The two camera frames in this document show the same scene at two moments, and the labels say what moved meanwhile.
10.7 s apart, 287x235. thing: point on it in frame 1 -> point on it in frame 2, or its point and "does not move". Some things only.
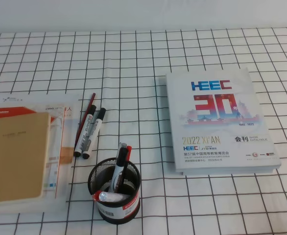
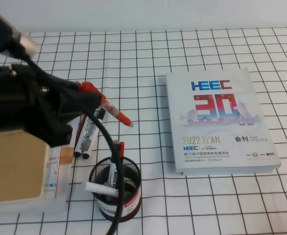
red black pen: (129, 152) -> (122, 150)
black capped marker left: (78, 151) does not move
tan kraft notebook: (17, 157) does not move
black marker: (121, 154) -> (112, 170)
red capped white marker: (98, 196) -> (105, 104)
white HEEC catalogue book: (218, 123) does not move
